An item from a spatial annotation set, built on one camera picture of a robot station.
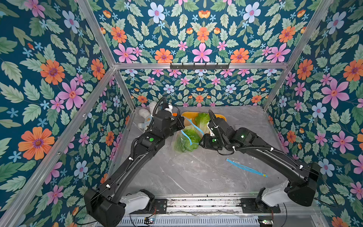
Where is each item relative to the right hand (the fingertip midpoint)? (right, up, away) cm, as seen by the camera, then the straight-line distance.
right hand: (202, 140), depth 71 cm
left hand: (-8, +12, 0) cm, 14 cm away
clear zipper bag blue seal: (-7, +8, +4) cm, 11 cm away
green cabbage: (-8, 0, -1) cm, 8 cm away
